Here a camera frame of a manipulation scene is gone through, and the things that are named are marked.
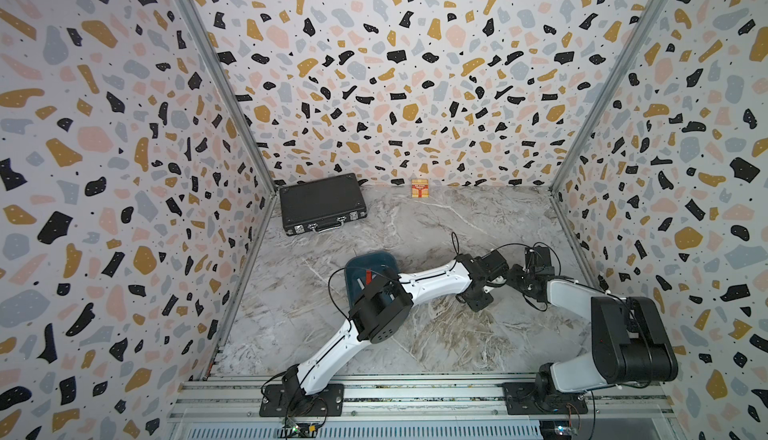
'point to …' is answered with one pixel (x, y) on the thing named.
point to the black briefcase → (312, 206)
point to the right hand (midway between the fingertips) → (513, 275)
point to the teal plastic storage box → (355, 272)
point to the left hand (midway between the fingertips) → (484, 300)
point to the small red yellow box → (420, 188)
